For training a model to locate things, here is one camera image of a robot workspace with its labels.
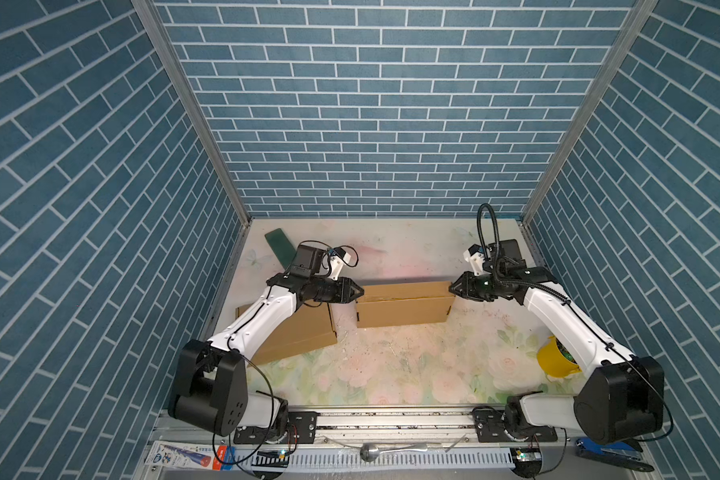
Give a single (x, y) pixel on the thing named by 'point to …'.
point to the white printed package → (195, 456)
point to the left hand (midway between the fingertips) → (359, 293)
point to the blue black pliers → (622, 454)
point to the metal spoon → (371, 452)
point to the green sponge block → (281, 245)
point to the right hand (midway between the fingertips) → (451, 285)
